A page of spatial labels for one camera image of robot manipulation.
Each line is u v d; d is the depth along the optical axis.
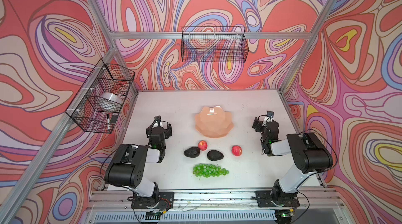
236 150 0.84
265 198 0.73
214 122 1.00
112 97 0.74
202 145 0.88
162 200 0.72
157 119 0.69
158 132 0.71
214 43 0.96
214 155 0.83
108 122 0.72
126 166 0.46
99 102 0.70
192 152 0.84
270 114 0.81
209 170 0.78
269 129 0.76
